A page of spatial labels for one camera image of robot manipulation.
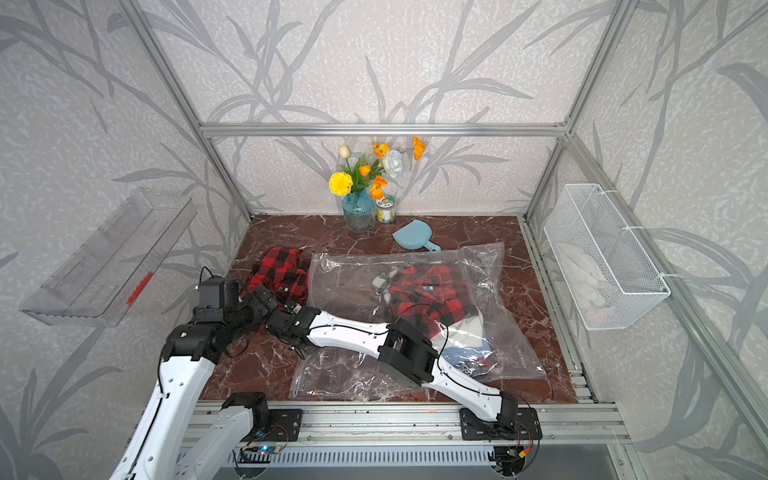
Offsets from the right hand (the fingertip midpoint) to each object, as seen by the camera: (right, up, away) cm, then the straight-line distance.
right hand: (319, 329), depth 89 cm
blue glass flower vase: (+9, +38, +21) cm, 44 cm away
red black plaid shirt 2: (+33, +10, -3) cm, 35 cm away
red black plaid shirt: (-15, +16, +10) cm, 24 cm away
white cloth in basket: (+74, +12, -15) cm, 77 cm away
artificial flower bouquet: (+15, +50, +7) cm, 53 cm away
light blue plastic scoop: (+30, +29, +26) cm, 50 cm away
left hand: (-10, +11, -13) cm, 20 cm away
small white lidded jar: (+19, +39, +26) cm, 51 cm away
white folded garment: (+43, +1, -5) cm, 44 cm away
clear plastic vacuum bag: (+9, +12, +10) cm, 18 cm away
